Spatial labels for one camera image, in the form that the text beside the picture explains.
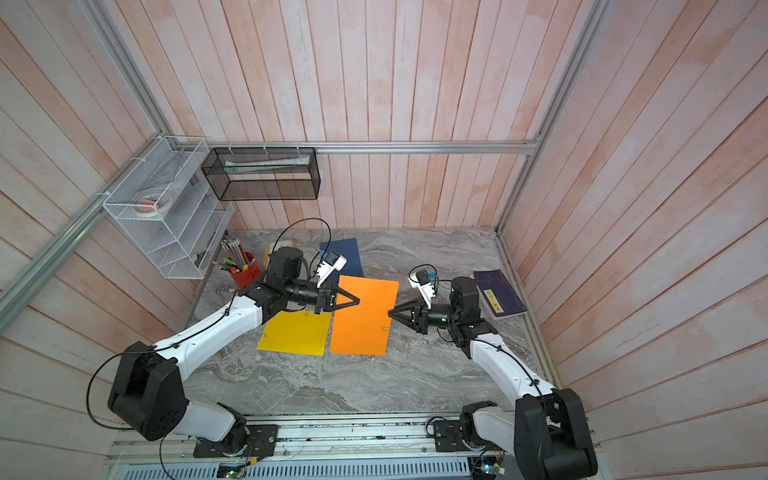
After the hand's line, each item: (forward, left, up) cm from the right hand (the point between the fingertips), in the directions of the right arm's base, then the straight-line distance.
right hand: (392, 313), depth 76 cm
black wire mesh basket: (+54, +47, +5) cm, 72 cm away
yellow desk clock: (+36, +45, -15) cm, 59 cm away
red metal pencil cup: (+17, +47, -9) cm, 51 cm away
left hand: (-1, +9, +5) cm, 10 cm away
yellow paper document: (+3, +30, -19) cm, 36 cm away
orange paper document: (-4, +7, -1) cm, 8 cm away
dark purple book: (+18, -37, -19) cm, 45 cm away
